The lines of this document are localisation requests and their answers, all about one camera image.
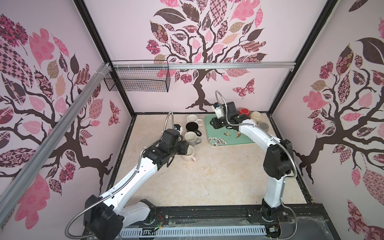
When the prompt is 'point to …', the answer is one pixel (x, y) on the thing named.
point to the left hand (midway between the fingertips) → (185, 146)
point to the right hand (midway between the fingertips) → (213, 119)
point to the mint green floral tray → (224, 136)
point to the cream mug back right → (256, 115)
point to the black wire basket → (139, 76)
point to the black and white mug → (193, 126)
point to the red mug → (244, 110)
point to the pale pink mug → (188, 157)
